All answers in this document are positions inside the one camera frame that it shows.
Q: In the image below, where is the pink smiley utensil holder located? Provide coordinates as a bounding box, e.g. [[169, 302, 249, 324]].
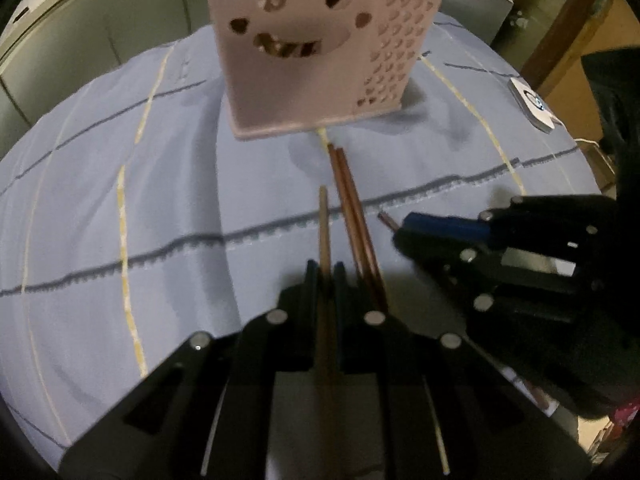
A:
[[204, 0, 442, 142]]

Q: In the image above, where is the small white device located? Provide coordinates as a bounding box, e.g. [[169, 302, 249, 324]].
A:
[[507, 77, 564, 134]]

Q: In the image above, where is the blue striped tablecloth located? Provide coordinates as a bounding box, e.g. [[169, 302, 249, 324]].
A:
[[0, 10, 609, 480]]

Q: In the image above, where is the reddish chopstick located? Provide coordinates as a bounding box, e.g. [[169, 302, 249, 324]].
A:
[[327, 143, 385, 312], [378, 211, 552, 414], [336, 147, 391, 313]]

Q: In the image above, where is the white cable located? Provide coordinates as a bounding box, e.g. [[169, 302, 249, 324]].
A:
[[552, 114, 602, 150]]

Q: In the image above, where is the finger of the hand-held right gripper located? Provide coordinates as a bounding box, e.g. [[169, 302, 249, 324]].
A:
[[391, 232, 603, 325], [400, 194, 622, 262]]

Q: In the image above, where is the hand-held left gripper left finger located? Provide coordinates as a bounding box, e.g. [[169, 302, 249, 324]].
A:
[[59, 259, 322, 480]]

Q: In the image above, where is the wooden door frame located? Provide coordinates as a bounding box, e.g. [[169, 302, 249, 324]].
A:
[[520, 0, 622, 107]]

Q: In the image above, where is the light wood chopstick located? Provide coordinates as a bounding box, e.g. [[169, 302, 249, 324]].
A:
[[315, 186, 338, 461]]

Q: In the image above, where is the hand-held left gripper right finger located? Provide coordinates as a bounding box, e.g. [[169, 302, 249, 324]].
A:
[[332, 261, 593, 480]]

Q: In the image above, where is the bunch of brown wooden chopsticks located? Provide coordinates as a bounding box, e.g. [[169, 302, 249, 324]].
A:
[[257, 35, 322, 59]]

